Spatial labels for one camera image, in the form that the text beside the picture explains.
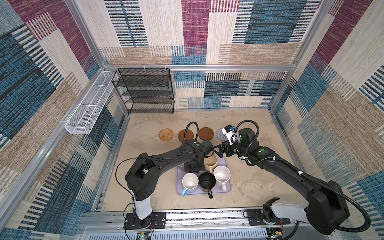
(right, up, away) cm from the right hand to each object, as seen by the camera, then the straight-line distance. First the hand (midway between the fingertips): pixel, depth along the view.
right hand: (218, 148), depth 81 cm
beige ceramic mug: (-3, -11, +10) cm, 15 cm away
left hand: (-11, -12, +3) cm, 17 cm away
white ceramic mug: (+2, -15, +4) cm, 16 cm away
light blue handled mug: (-15, -19, +2) cm, 24 cm away
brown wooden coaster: (-16, +5, +24) cm, 29 cm away
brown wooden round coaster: (-5, +6, +27) cm, 28 cm away
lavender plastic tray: (+4, -10, +11) cm, 15 cm away
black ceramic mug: (-6, -19, +2) cm, 20 cm away
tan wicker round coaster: (-32, +5, +24) cm, 41 cm away
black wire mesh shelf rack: (-48, +37, +31) cm, 68 cm away
